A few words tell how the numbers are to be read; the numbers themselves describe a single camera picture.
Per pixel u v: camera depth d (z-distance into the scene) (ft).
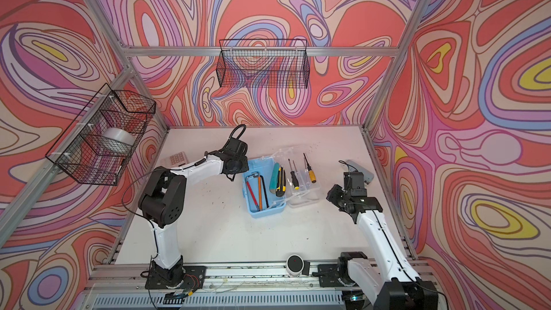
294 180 2.76
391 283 1.31
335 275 2.40
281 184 2.89
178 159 3.42
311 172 2.89
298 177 2.82
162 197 1.69
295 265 2.37
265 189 3.13
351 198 2.01
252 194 3.07
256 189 3.16
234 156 2.55
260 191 3.08
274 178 2.92
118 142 2.30
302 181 2.76
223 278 2.44
